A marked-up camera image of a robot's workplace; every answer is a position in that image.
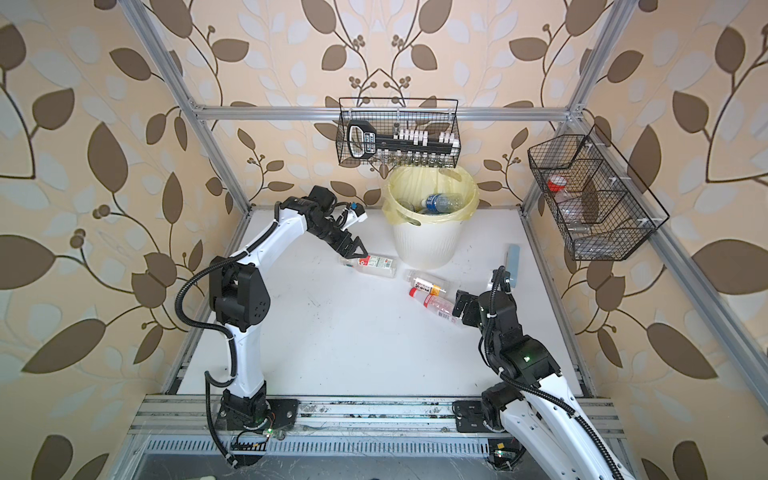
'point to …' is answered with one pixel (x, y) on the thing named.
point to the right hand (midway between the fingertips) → (476, 300)
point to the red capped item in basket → (556, 183)
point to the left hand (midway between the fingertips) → (358, 243)
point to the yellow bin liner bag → (417, 195)
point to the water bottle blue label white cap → (447, 202)
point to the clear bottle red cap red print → (439, 306)
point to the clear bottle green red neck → (379, 265)
